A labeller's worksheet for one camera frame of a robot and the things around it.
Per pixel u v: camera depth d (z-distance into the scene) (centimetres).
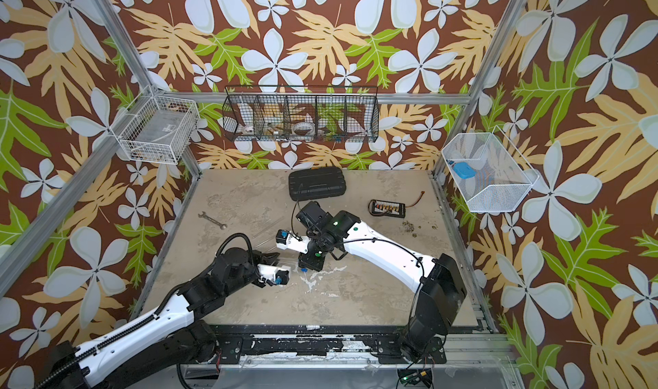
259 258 69
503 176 78
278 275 65
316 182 111
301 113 97
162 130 86
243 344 75
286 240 66
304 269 90
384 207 105
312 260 66
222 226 101
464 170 87
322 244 54
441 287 42
